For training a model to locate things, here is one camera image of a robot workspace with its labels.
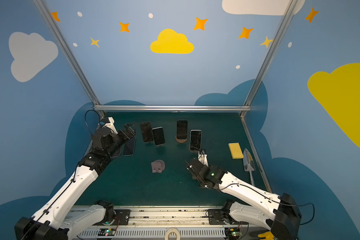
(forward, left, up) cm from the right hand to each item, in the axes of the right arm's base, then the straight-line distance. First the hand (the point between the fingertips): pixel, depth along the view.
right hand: (200, 166), depth 80 cm
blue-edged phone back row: (+20, +26, -1) cm, 33 cm away
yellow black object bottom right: (-29, -32, -9) cm, 44 cm away
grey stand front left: (+3, +25, -9) cm, 27 cm away
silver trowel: (+8, -32, -12) cm, 35 cm away
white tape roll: (-29, +13, -10) cm, 33 cm away
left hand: (+11, +35, +18) cm, 41 cm away
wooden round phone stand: (+24, +12, -11) cm, 29 cm away
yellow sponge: (+18, -26, -12) cm, 34 cm away
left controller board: (-31, +45, -11) cm, 56 cm away
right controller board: (-28, -16, -12) cm, 35 cm away
